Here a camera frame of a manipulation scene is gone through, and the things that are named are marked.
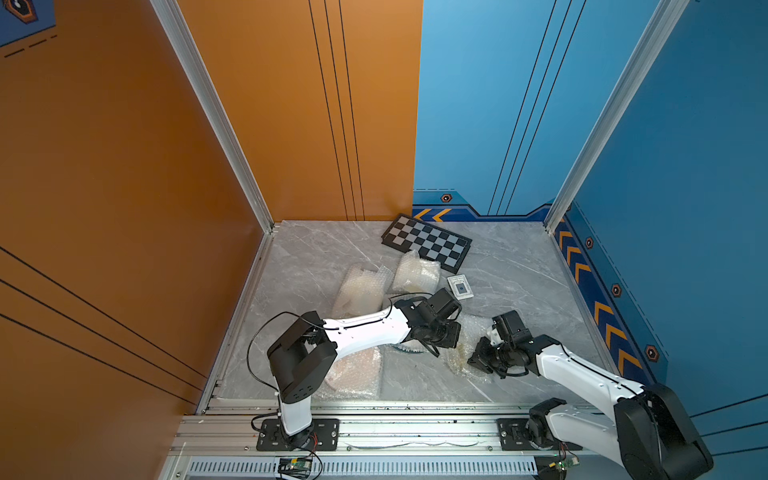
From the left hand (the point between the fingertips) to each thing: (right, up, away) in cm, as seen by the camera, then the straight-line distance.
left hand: (460, 336), depth 81 cm
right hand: (+3, -8, +4) cm, 9 cm away
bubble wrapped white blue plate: (-14, -4, +4) cm, 15 cm away
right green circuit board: (+21, -26, -12) cm, 36 cm away
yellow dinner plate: (-1, -6, 0) cm, 6 cm away
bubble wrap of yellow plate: (+5, 0, +6) cm, 8 cm away
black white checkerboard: (-4, +27, +28) cm, 39 cm away
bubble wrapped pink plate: (-29, -11, -1) cm, 31 cm away
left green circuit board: (-42, -30, -9) cm, 52 cm away
